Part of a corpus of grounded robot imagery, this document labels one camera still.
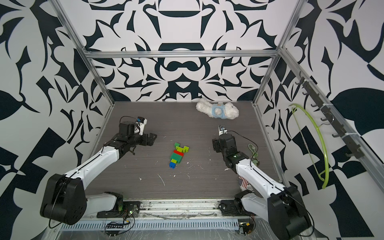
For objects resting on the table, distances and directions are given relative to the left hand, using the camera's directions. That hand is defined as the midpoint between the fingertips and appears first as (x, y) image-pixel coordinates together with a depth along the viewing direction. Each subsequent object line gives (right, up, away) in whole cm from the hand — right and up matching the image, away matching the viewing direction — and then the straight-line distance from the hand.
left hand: (147, 131), depth 88 cm
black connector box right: (+52, -43, -17) cm, 70 cm away
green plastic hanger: (+77, -17, -30) cm, 85 cm away
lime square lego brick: (+22, -11, +4) cm, 25 cm away
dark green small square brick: (+16, -9, +6) cm, 19 cm away
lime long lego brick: (+18, -11, +5) cm, 22 cm away
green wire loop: (+64, -12, +7) cm, 65 cm away
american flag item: (+53, -26, -7) cm, 59 cm away
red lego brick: (+18, -13, +3) cm, 22 cm away
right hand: (+44, -2, -1) cm, 44 cm away
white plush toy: (+44, +13, +12) cm, 47 cm away
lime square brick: (+15, -17, -1) cm, 23 cm away
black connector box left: (-11, -44, -15) cm, 48 cm away
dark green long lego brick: (+17, -15, +2) cm, 23 cm away
